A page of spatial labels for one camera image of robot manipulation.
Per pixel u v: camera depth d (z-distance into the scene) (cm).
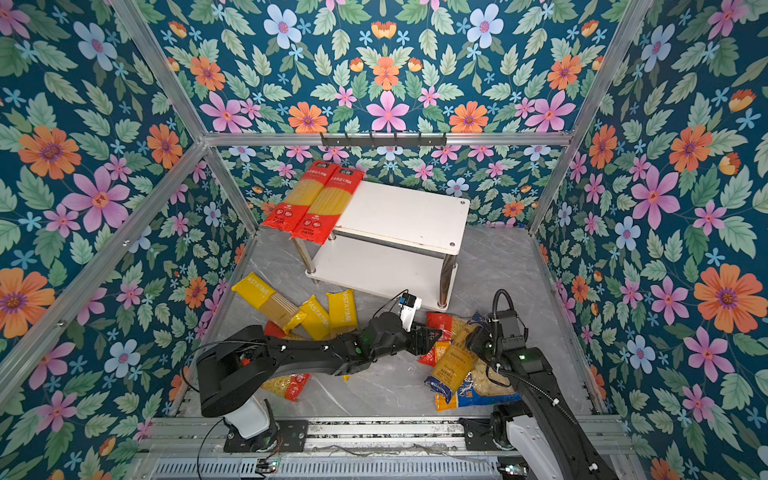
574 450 43
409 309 73
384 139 93
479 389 78
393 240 72
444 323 90
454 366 76
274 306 95
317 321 92
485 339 72
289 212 73
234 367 49
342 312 94
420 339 71
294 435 73
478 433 73
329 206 75
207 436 72
